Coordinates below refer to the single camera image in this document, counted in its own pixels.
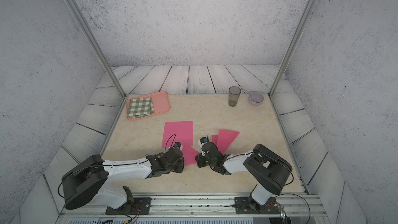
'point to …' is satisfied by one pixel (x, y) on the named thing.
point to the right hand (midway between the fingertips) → (197, 159)
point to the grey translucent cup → (234, 93)
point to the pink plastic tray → (160, 102)
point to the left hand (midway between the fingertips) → (186, 166)
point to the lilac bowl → (256, 98)
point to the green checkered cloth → (140, 107)
